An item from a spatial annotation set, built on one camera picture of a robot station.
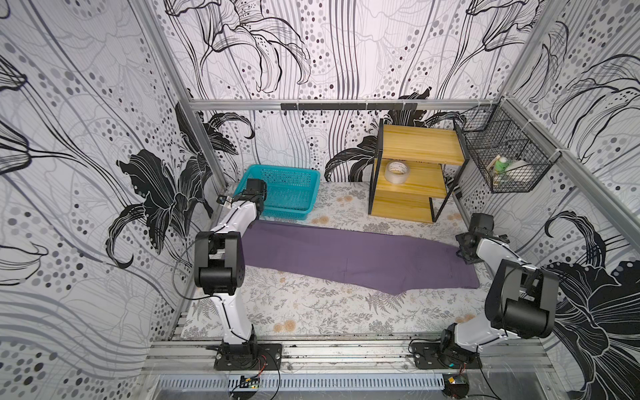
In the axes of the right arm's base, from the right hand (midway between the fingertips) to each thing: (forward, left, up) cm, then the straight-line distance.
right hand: (468, 239), depth 93 cm
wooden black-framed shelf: (+25, +18, +13) cm, 33 cm away
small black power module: (-44, +16, -7) cm, 48 cm away
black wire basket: (+17, -10, +27) cm, 33 cm away
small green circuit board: (-44, +75, -7) cm, 88 cm away
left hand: (+11, +84, +6) cm, 85 cm away
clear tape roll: (+26, +25, +12) cm, 37 cm away
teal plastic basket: (+31, +72, -5) cm, 79 cm away
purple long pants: (-4, +31, -9) cm, 33 cm away
